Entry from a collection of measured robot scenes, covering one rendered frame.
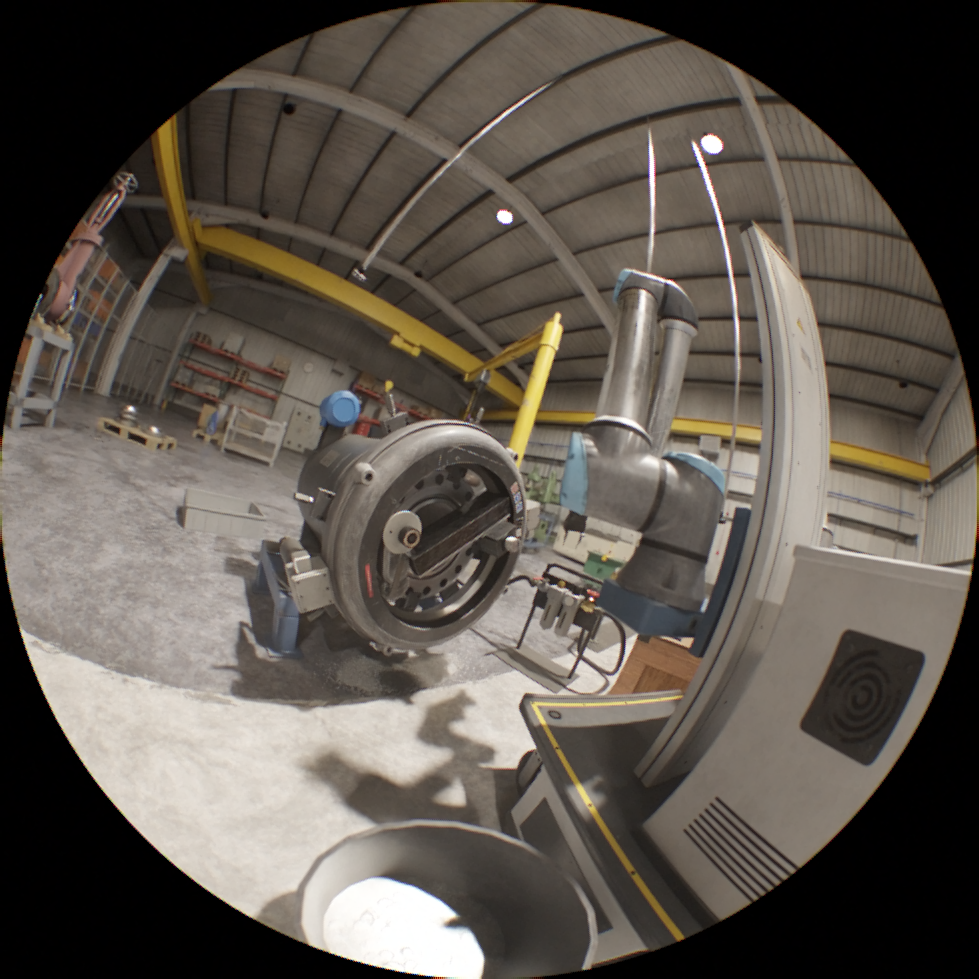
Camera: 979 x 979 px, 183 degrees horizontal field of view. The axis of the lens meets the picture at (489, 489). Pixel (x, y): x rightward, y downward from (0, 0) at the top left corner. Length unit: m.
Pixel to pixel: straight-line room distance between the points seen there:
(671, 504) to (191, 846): 1.13
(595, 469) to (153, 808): 1.14
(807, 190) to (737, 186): 1.69
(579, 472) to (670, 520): 0.19
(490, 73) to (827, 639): 8.14
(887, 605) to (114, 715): 1.36
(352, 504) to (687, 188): 8.46
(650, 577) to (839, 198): 8.88
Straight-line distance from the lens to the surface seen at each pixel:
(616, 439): 0.56
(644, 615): 0.54
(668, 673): 1.37
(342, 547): 0.74
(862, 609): 0.44
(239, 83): 9.30
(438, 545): 0.84
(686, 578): 0.57
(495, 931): 0.69
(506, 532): 0.95
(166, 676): 1.13
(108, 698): 1.09
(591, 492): 0.53
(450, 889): 0.69
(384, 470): 0.73
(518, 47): 7.70
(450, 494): 1.01
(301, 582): 0.77
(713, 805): 0.54
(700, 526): 0.59
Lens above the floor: 0.78
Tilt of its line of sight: 2 degrees up
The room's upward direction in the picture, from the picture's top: 18 degrees clockwise
